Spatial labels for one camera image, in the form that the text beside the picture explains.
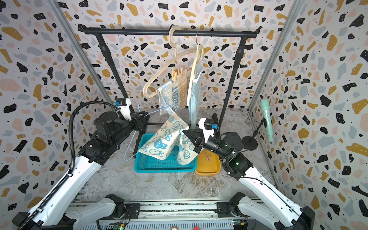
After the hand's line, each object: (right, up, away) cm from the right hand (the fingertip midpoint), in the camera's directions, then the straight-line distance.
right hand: (187, 131), depth 57 cm
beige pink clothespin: (-6, +38, +40) cm, 55 cm away
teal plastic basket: (-28, -22, +30) cm, 47 cm away
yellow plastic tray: (+12, -23, +35) cm, 44 cm away
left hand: (-19, +9, +9) cm, 23 cm away
